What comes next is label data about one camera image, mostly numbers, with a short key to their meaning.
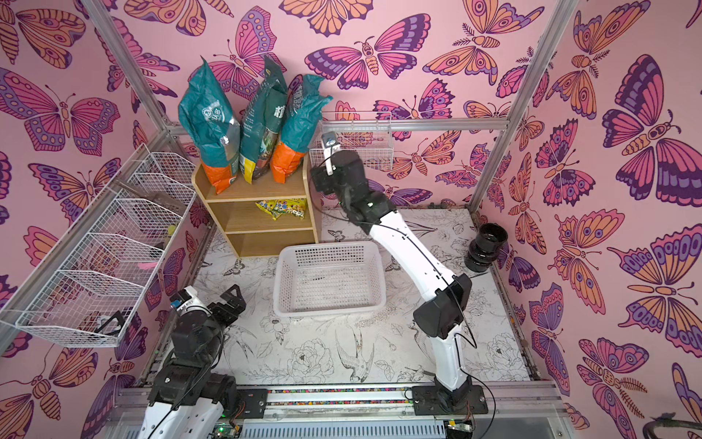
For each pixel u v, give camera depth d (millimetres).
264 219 947
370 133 973
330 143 586
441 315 558
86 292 640
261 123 714
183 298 618
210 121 664
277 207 925
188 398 500
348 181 547
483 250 939
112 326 628
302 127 725
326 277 987
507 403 740
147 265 726
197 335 541
